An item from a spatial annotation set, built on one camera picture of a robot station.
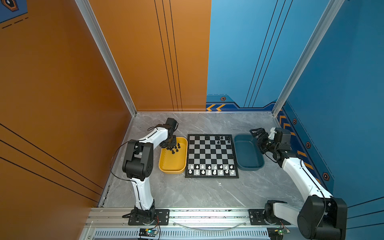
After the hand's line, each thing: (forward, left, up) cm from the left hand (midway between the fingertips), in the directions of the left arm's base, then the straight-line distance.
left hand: (169, 142), depth 98 cm
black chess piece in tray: (-6, -3, -3) cm, 7 cm away
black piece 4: (+5, -32, 0) cm, 33 cm away
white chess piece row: (-19, -28, +1) cm, 34 cm away
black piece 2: (+5, -35, -1) cm, 36 cm away
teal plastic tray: (-7, -53, -4) cm, 53 cm away
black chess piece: (+4, -41, -1) cm, 41 cm away
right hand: (-4, -49, +15) cm, 51 cm away
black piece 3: (+1, -33, -1) cm, 33 cm away
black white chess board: (-9, -27, -1) cm, 29 cm away
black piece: (+1, -36, -1) cm, 36 cm away
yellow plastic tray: (-14, -6, -3) cm, 15 cm away
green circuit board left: (-48, +5, -5) cm, 49 cm away
